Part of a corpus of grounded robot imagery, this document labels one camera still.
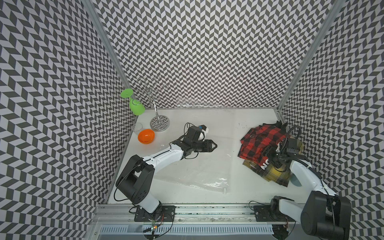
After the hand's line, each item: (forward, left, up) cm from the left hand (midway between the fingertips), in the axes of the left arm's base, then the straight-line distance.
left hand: (213, 147), depth 84 cm
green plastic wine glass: (+24, +47, +10) cm, 54 cm away
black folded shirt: (+19, -45, -4) cm, 49 cm away
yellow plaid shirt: (-12, -31, -7) cm, 34 cm away
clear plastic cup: (+20, +52, -8) cm, 56 cm away
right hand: (-3, -30, -6) cm, 30 cm away
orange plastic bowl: (+13, +43, -7) cm, 46 cm away
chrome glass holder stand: (+27, +39, -11) cm, 48 cm away
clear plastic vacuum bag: (-9, -1, -10) cm, 13 cm away
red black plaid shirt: (+6, -27, -5) cm, 28 cm away
